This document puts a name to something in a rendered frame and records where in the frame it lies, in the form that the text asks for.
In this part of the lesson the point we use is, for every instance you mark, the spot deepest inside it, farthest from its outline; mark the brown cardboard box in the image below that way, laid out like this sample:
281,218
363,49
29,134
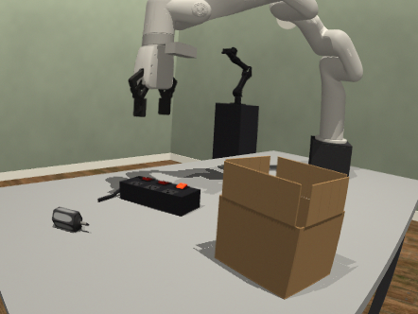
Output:
257,214

